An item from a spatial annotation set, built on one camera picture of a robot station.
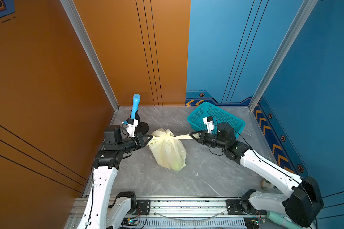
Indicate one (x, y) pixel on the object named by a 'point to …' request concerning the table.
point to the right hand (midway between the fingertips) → (191, 134)
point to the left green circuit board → (130, 221)
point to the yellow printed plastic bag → (169, 152)
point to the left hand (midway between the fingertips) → (152, 135)
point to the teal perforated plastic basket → (213, 116)
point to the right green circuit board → (253, 222)
